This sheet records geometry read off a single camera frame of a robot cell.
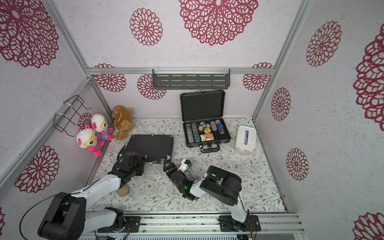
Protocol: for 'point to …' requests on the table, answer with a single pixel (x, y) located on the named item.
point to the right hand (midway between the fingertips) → (163, 164)
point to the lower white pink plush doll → (87, 138)
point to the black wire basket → (67, 121)
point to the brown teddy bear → (122, 121)
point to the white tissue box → (245, 140)
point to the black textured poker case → (152, 149)
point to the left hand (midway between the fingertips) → (146, 158)
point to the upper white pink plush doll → (99, 124)
